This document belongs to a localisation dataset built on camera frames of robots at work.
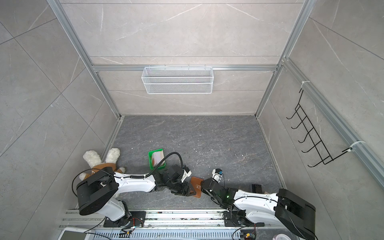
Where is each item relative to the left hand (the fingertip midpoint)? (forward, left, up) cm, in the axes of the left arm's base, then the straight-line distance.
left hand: (193, 191), depth 79 cm
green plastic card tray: (+22, +27, -1) cm, 35 cm away
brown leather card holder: (+5, -2, -1) cm, 5 cm away
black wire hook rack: (+7, -55, +29) cm, 62 cm away
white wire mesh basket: (+66, +9, +26) cm, 72 cm away
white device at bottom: (-16, +56, +1) cm, 58 cm away
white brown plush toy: (+17, +57, +6) cm, 60 cm away
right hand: (+5, -4, -3) cm, 7 cm away
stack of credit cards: (+22, +22, 0) cm, 31 cm away
